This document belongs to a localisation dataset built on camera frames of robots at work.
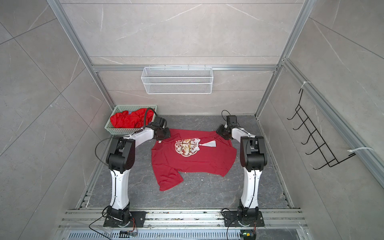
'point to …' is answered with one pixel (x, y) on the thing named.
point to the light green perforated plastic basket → (110, 129)
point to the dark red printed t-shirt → (187, 150)
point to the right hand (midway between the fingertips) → (218, 129)
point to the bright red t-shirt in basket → (122, 119)
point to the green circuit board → (248, 234)
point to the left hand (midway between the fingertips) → (169, 131)
